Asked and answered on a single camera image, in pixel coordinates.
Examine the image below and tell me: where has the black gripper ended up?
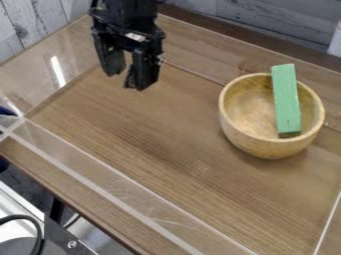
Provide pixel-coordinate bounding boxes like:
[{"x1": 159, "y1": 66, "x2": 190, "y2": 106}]
[{"x1": 90, "y1": 6, "x2": 166, "y2": 91}]

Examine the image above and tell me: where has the light wooden bowl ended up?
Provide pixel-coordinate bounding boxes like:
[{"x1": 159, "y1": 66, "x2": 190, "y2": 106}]
[{"x1": 218, "y1": 73, "x2": 325, "y2": 159}]

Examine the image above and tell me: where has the green wooden block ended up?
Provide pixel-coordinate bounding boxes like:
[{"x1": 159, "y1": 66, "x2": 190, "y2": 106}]
[{"x1": 270, "y1": 64, "x2": 302, "y2": 137}]

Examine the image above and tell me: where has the blue object at edge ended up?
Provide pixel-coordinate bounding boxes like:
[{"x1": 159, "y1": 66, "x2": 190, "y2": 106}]
[{"x1": 0, "y1": 106, "x2": 18, "y2": 116}]

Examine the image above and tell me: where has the black table leg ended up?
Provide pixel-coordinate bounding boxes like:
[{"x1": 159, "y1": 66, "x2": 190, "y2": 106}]
[{"x1": 50, "y1": 198, "x2": 66, "y2": 224}]

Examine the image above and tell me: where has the black metal clamp plate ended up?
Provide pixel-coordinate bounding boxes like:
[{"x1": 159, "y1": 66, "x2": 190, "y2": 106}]
[{"x1": 42, "y1": 218, "x2": 99, "y2": 255}]

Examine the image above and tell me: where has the clear acrylic tray wall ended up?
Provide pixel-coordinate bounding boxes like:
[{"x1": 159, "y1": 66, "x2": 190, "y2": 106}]
[{"x1": 0, "y1": 6, "x2": 341, "y2": 255}]

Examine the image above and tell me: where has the black cable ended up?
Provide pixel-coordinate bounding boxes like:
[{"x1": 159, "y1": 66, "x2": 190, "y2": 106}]
[{"x1": 0, "y1": 213, "x2": 46, "y2": 255}]

